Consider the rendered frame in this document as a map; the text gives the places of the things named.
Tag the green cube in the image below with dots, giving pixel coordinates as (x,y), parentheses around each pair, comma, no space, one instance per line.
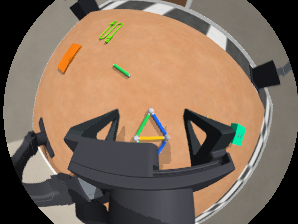
(240,131)

